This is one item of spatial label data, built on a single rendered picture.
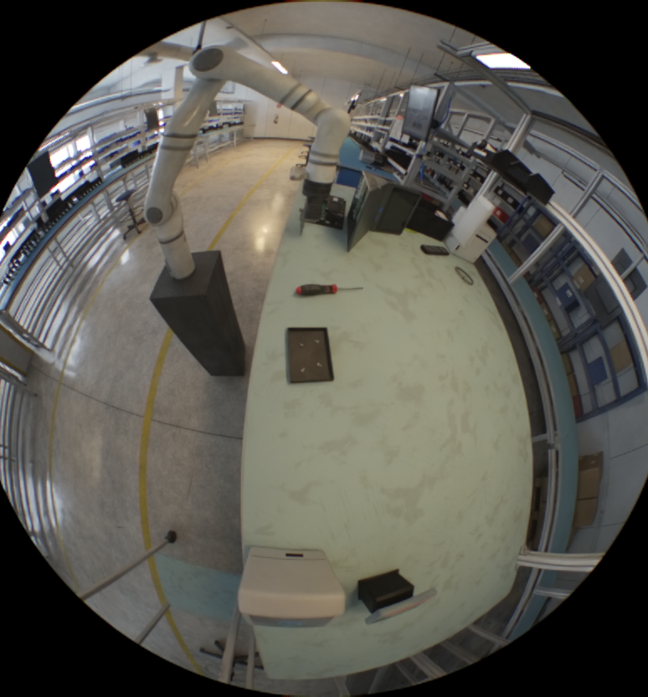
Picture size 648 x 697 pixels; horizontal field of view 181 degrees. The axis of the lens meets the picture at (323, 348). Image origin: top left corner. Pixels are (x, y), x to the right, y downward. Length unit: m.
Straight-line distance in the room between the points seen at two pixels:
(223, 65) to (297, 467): 0.76
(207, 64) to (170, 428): 1.68
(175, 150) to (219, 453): 1.44
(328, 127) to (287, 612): 0.77
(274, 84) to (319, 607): 0.81
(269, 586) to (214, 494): 1.22
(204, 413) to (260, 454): 1.13
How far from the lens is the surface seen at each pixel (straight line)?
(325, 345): 0.41
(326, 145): 0.53
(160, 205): 0.64
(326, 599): 0.30
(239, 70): 0.54
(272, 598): 0.30
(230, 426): 1.40
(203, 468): 1.48
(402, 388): 0.44
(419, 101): 1.99
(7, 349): 3.96
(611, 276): 0.80
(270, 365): 0.38
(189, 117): 0.59
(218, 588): 1.48
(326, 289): 0.47
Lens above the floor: 1.36
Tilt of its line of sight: 62 degrees down
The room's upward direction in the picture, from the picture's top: 24 degrees clockwise
